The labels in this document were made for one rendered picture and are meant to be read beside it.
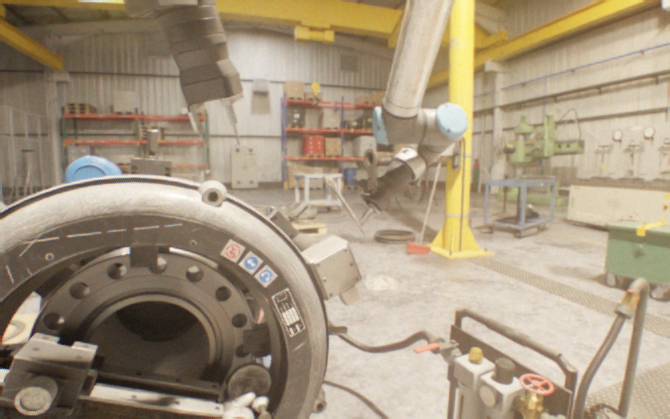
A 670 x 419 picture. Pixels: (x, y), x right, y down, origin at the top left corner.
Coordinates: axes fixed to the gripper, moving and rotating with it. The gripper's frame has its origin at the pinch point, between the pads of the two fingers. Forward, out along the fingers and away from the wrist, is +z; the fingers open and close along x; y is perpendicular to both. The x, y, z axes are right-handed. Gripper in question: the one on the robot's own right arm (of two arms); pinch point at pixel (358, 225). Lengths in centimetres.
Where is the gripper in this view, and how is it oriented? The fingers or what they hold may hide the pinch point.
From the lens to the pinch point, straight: 91.0
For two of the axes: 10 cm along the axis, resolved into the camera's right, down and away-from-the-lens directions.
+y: -4.7, -6.7, -5.8
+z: -7.0, 6.8, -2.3
